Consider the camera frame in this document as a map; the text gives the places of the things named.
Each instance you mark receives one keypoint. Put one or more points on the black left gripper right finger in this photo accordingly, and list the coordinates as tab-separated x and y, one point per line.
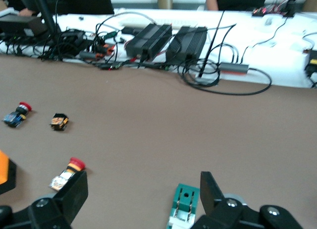
213	201

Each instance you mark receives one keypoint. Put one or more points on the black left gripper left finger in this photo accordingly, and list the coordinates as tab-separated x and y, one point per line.
71	194

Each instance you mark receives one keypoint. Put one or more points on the red yellow emergency stop button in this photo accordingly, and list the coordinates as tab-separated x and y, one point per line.
67	175

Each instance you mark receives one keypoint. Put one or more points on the orange push button box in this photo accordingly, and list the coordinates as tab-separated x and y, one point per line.
5	169

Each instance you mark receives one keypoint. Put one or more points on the small orange contact block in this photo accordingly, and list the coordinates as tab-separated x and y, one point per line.
59	122

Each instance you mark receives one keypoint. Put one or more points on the red mushroom button blue base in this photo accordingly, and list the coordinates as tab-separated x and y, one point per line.
15	116

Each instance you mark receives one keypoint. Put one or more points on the grey orange adapter box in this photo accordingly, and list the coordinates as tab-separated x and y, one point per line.
234	68

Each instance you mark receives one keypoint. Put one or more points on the black adapter brick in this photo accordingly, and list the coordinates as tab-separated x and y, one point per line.
74	40

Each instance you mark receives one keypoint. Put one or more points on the black finned power supply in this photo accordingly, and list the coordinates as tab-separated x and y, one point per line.
188	43
148	40

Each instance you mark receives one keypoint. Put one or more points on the black antenna rod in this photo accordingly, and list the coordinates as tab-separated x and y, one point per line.
214	40

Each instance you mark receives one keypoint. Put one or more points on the yellow black device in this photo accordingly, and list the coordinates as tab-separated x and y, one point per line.
312	65

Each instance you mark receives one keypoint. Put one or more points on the black box device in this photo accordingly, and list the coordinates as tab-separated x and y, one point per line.
19	25

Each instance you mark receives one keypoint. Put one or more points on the black monitor stand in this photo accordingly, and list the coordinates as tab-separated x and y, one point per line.
42	11

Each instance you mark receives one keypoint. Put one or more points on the black monitor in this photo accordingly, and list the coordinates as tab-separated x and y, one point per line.
86	2

